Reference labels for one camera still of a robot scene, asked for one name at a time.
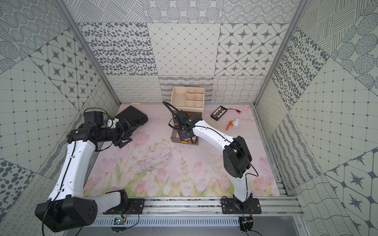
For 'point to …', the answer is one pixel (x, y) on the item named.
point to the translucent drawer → (175, 137)
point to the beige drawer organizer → (191, 99)
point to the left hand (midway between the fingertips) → (138, 131)
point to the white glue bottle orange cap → (234, 123)
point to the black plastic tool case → (134, 118)
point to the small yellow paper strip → (135, 103)
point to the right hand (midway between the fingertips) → (189, 135)
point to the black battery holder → (220, 111)
